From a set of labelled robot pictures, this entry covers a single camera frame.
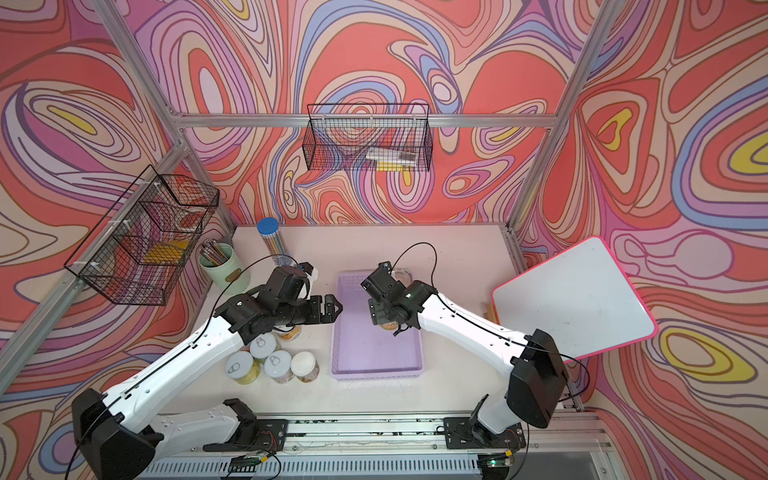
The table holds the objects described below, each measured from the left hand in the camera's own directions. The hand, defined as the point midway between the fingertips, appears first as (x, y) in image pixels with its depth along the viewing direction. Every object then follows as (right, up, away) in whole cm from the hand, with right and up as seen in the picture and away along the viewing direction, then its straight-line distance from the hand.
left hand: (333, 309), depth 76 cm
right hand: (+15, -2, +5) cm, 16 cm away
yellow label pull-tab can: (-25, -17, +4) cm, 30 cm away
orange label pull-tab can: (-15, -10, +13) cm, 22 cm away
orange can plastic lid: (+15, -6, +6) cm, 17 cm away
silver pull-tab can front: (-16, -16, +4) cm, 23 cm away
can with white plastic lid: (-8, -16, +3) cm, 18 cm away
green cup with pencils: (-37, +10, +14) cm, 41 cm away
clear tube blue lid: (-23, +21, +18) cm, 36 cm away
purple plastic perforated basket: (+7, -15, +13) cm, 21 cm away
